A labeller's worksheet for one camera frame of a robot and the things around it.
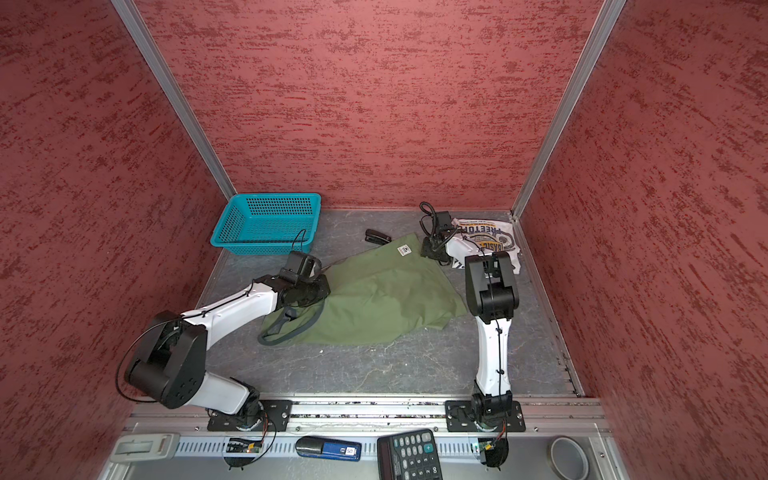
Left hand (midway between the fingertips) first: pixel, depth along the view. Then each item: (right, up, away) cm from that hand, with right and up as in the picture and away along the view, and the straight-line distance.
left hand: (331, 295), depth 90 cm
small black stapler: (+13, +18, +19) cm, 30 cm away
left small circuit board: (-19, -34, -18) cm, 43 cm away
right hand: (+32, +12, +16) cm, 37 cm away
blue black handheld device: (+4, -31, -24) cm, 39 cm away
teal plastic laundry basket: (-31, +24, +27) cm, 47 cm away
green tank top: (+16, 0, +4) cm, 16 cm away
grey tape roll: (+61, -35, -20) cm, 74 cm away
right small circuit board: (+44, -35, -19) cm, 59 cm away
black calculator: (+23, -33, -23) cm, 46 cm away
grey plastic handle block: (-38, -31, -23) cm, 54 cm away
